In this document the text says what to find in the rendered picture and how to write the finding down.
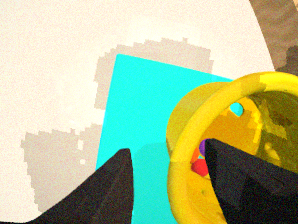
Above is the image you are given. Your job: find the yellow cup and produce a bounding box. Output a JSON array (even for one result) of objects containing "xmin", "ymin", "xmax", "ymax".
[{"xmin": 166, "ymin": 71, "xmax": 298, "ymax": 224}]

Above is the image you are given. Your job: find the red marble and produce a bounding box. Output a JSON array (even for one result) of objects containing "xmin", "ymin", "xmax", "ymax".
[{"xmin": 192, "ymin": 159, "xmax": 209, "ymax": 177}]

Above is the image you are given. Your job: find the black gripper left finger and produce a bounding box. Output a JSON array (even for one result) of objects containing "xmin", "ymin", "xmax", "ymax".
[{"xmin": 0, "ymin": 148, "xmax": 134, "ymax": 224}]

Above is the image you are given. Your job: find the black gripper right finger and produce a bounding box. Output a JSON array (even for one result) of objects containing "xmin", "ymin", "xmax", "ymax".
[{"xmin": 204, "ymin": 137, "xmax": 298, "ymax": 224}]

